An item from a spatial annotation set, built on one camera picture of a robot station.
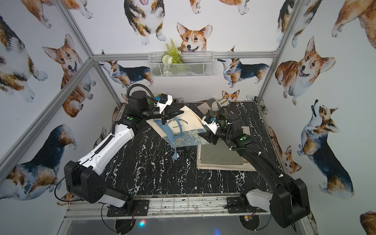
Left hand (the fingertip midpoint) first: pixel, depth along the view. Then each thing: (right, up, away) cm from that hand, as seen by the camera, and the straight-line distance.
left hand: (184, 108), depth 67 cm
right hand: (+8, -10, +9) cm, 15 cm away
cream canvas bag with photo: (+35, -33, +19) cm, 52 cm away
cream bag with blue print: (-2, -11, +8) cm, 13 cm away
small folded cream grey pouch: (+18, +6, +50) cm, 54 cm away
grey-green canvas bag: (+20, -28, +21) cm, 40 cm away
